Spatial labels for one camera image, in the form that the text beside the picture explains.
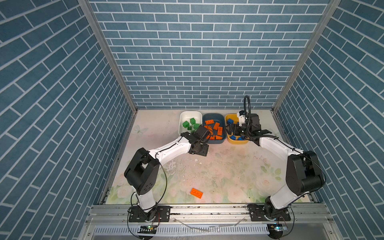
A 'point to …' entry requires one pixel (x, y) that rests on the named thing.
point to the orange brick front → (196, 193)
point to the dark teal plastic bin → (218, 117)
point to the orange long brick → (209, 128)
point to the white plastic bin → (186, 115)
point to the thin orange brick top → (217, 137)
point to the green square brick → (192, 121)
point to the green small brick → (185, 124)
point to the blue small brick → (233, 137)
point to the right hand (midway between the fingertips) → (230, 125)
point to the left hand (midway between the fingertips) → (203, 150)
